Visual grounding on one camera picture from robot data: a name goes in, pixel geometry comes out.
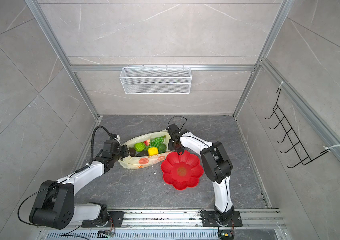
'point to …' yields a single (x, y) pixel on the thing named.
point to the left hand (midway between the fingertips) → (127, 144)
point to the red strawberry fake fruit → (147, 142)
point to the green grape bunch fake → (155, 142)
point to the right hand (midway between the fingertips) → (173, 147)
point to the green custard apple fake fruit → (139, 146)
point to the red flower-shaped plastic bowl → (181, 171)
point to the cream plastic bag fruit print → (140, 162)
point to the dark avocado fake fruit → (132, 151)
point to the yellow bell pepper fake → (153, 151)
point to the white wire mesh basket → (155, 80)
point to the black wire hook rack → (296, 144)
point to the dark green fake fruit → (162, 148)
